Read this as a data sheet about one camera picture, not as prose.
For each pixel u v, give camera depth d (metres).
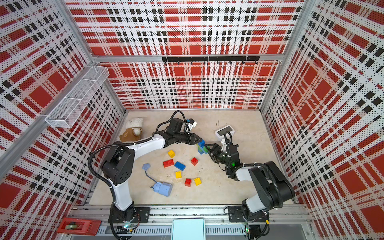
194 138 0.84
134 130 0.94
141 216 0.74
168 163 0.91
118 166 0.50
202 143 0.86
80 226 0.67
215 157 0.79
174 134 0.75
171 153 0.93
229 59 0.89
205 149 0.84
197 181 0.84
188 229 0.67
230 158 0.69
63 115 0.68
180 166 0.90
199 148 0.89
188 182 0.82
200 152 0.97
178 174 0.86
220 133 1.03
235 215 0.73
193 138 0.84
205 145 0.85
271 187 0.45
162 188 0.78
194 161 0.90
